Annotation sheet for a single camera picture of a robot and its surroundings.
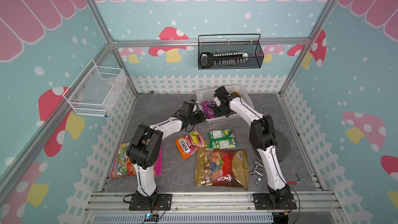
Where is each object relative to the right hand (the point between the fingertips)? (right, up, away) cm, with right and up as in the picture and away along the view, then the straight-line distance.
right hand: (218, 113), depth 103 cm
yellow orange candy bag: (+15, +15, +10) cm, 23 cm away
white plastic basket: (-7, +13, +10) cm, 18 cm away
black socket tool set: (-7, +31, -13) cm, 35 cm away
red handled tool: (+37, -35, -23) cm, 56 cm away
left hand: (-7, -3, -8) cm, 11 cm away
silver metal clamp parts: (+20, -28, -19) cm, 39 cm away
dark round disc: (+36, -18, -15) cm, 43 cm away
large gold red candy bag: (+2, -28, -23) cm, 36 cm away
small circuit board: (-34, -48, -30) cm, 67 cm away
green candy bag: (+2, -16, -8) cm, 18 cm away
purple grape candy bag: (-7, +4, +1) cm, 8 cm away
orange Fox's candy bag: (-17, -18, -11) cm, 28 cm away
